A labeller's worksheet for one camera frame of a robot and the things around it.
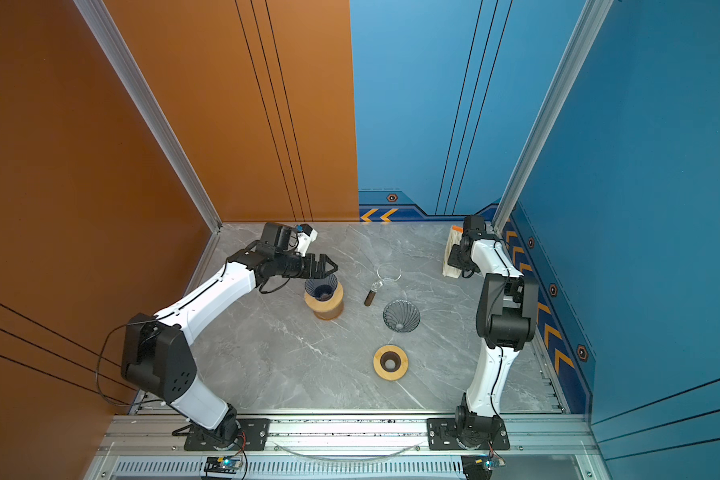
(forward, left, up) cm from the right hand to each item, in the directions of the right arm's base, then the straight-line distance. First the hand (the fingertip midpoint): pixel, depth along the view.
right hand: (458, 261), depth 100 cm
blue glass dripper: (-12, +45, +3) cm, 46 cm away
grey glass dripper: (-18, +20, -4) cm, 27 cm away
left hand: (-10, +42, +12) cm, 44 cm away
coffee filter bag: (+8, +1, +3) cm, 8 cm away
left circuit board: (-55, +65, -8) cm, 86 cm away
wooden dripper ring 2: (-31, +24, -7) cm, 40 cm away
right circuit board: (-56, +4, -8) cm, 56 cm away
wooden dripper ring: (-19, +42, +2) cm, 46 cm away
